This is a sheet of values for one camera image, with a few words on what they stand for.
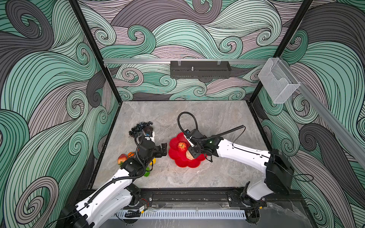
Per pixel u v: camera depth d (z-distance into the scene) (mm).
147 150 588
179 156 889
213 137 590
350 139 521
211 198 745
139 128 973
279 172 413
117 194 540
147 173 796
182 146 873
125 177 506
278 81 771
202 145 606
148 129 973
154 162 838
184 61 939
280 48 876
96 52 883
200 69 972
